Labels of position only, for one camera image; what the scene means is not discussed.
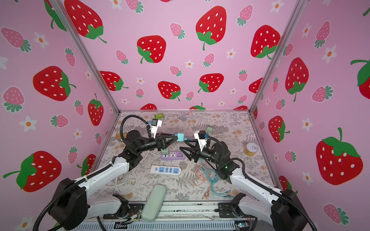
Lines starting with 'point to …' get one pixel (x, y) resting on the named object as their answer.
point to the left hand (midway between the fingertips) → (176, 139)
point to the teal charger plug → (180, 136)
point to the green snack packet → (160, 116)
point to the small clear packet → (186, 115)
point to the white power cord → (149, 152)
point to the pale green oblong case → (153, 204)
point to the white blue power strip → (168, 170)
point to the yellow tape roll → (251, 148)
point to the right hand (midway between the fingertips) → (182, 145)
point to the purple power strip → (173, 155)
